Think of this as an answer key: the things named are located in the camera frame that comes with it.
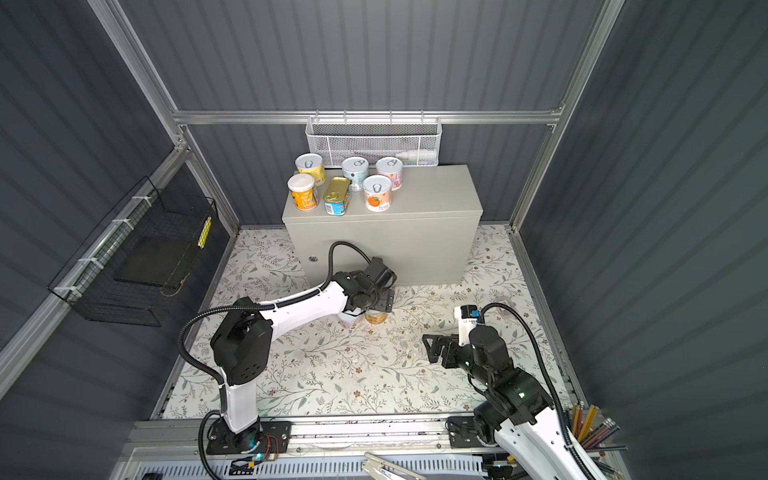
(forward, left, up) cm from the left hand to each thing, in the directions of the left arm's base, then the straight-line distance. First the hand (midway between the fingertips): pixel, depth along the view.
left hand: (382, 298), depth 91 cm
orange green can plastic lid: (-5, +2, -3) cm, 6 cm away
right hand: (-18, -14, +7) cm, 24 cm away
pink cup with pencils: (-39, -43, +4) cm, 59 cm away
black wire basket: (+2, +60, +21) cm, 63 cm away
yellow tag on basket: (+13, +50, +18) cm, 54 cm away
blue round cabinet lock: (+9, +20, +9) cm, 24 cm away
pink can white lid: (-5, +10, -5) cm, 12 cm away
